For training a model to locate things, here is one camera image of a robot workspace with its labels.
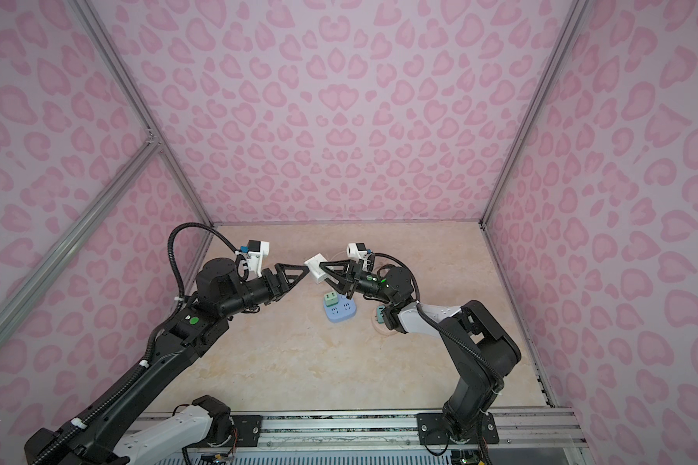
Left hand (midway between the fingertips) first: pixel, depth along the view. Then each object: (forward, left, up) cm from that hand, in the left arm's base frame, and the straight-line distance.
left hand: (309, 276), depth 66 cm
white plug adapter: (+4, 0, -2) cm, 5 cm away
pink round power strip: (0, -18, -28) cm, 33 cm away
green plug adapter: (+8, -2, -24) cm, 26 cm away
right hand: (+2, -2, -1) cm, 3 cm away
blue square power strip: (+7, -7, -28) cm, 30 cm away
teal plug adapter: (+3, -17, -25) cm, 31 cm away
